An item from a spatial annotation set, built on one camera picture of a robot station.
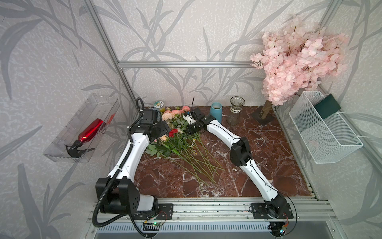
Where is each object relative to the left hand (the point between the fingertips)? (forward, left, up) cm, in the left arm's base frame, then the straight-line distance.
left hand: (163, 130), depth 83 cm
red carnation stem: (+5, -4, -10) cm, 12 cm away
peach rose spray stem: (+16, +2, -7) cm, 18 cm away
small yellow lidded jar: (+32, +10, -11) cm, 35 cm away
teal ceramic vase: (+15, -31, 0) cm, 35 cm away
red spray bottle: (-13, +27, +15) cm, 34 cm away
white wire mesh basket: (-15, -76, +15) cm, 79 cm away
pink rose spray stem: (+16, -7, -10) cm, 20 cm away
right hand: (+10, -11, -14) cm, 21 cm away
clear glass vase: (+23, -46, 0) cm, 51 cm away
